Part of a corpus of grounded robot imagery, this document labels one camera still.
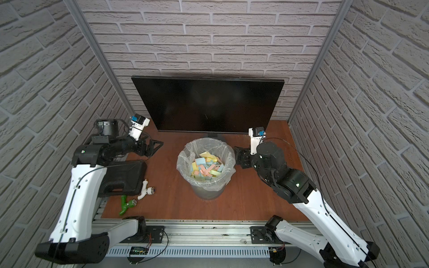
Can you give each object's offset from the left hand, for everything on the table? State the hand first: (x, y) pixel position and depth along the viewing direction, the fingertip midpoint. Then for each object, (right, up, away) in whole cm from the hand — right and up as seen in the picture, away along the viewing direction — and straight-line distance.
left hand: (150, 136), depth 69 cm
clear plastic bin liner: (+32, -8, +6) cm, 33 cm away
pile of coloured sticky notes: (+23, -15, +8) cm, 29 cm away
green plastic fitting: (-17, -34, +11) cm, 40 cm away
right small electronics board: (+54, -51, +1) cm, 75 cm away
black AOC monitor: (+24, +19, +28) cm, 42 cm away
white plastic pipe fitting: (-7, -29, +16) cm, 33 cm away
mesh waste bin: (+24, -30, +13) cm, 40 cm away
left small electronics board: (-7, -53, +3) cm, 54 cm away
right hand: (+40, -4, -5) cm, 40 cm away
